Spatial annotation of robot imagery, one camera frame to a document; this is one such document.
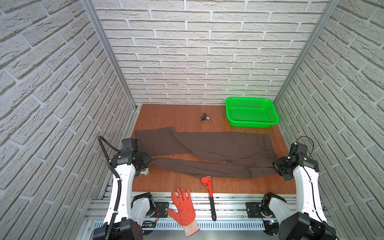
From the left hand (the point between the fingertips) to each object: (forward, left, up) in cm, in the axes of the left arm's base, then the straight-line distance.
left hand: (145, 161), depth 78 cm
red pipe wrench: (-8, -33, -10) cm, 36 cm away
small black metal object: (+38, -36, -9) cm, 53 cm away
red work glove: (-24, -21, -12) cm, 34 cm away
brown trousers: (+6, -52, -9) cm, 53 cm away
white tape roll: (-2, +2, -10) cm, 11 cm away
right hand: (-5, -70, -1) cm, 71 cm away
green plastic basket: (+44, -74, -11) cm, 86 cm away
